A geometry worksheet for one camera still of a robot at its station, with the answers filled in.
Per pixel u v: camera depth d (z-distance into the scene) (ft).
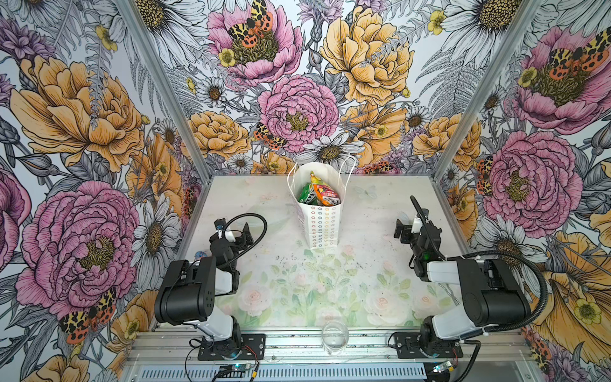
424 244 2.39
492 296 1.50
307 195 2.93
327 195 2.85
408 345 2.43
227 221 2.58
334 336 2.55
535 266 2.38
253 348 2.42
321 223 2.72
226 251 2.34
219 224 2.55
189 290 1.53
